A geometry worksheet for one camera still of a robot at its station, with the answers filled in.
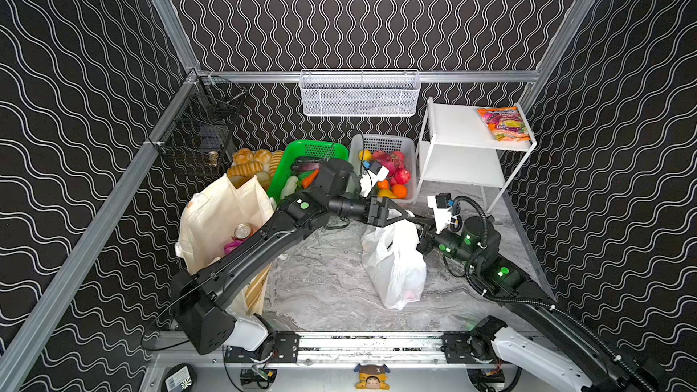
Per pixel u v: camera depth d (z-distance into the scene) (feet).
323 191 1.75
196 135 3.04
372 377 2.25
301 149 3.83
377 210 1.91
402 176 3.38
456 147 2.60
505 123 2.62
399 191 3.31
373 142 3.84
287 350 2.41
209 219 2.49
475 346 2.18
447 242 2.01
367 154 3.79
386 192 3.26
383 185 3.40
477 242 1.71
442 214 2.02
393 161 3.39
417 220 2.14
